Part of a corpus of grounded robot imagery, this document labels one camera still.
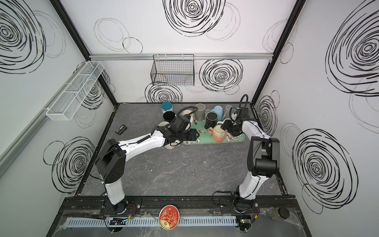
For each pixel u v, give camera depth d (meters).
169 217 0.68
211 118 0.99
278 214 0.65
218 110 1.04
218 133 0.92
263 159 0.49
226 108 1.05
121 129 1.02
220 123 1.01
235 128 0.81
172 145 0.71
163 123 0.96
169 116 1.00
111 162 0.46
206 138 1.02
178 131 0.67
